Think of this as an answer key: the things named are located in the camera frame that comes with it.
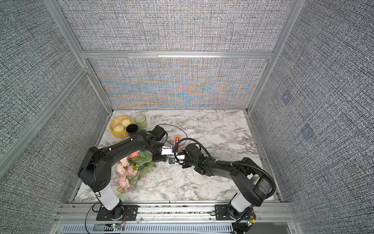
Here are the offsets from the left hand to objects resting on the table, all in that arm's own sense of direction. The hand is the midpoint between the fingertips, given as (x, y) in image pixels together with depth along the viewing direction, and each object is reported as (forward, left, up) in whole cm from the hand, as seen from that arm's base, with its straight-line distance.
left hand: (166, 156), depth 87 cm
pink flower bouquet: (-5, +20, -2) cm, 20 cm away
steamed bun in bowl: (+23, +34, 0) cm, 41 cm away
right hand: (+3, -7, +2) cm, 8 cm away
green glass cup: (+30, +20, -2) cm, 37 cm away
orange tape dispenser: (+12, -6, -1) cm, 13 cm away
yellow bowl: (+32, +39, -3) cm, 51 cm away
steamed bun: (+29, +31, -2) cm, 43 cm away
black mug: (+23, +26, -2) cm, 35 cm away
